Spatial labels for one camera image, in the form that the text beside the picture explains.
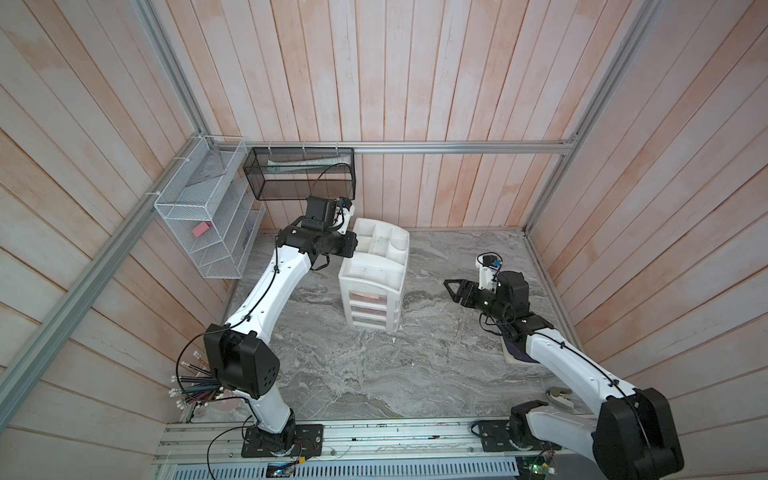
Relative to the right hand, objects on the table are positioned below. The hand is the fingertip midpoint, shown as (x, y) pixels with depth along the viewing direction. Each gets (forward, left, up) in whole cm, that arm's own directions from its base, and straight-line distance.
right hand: (451, 281), depth 84 cm
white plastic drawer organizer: (-6, +22, +8) cm, 24 cm away
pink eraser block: (+8, +71, +13) cm, 72 cm away
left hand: (+6, +28, +9) cm, 30 cm away
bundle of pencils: (-29, +65, -5) cm, 71 cm away
